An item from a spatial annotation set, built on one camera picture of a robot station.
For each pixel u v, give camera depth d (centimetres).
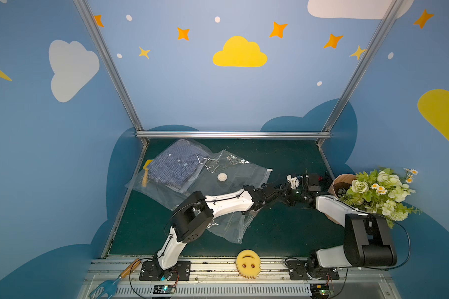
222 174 104
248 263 73
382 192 65
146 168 104
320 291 71
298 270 74
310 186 73
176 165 101
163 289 71
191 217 51
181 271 75
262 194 69
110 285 70
